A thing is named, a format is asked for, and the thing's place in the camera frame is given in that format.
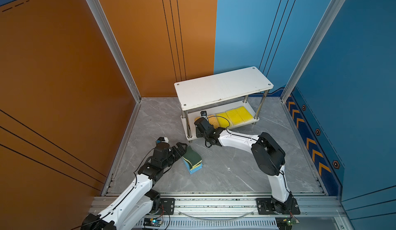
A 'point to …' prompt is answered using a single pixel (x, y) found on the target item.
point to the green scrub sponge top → (193, 158)
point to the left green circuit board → (154, 222)
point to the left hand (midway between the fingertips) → (183, 147)
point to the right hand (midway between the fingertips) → (198, 127)
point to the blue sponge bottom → (194, 170)
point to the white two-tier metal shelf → (236, 97)
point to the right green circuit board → (285, 223)
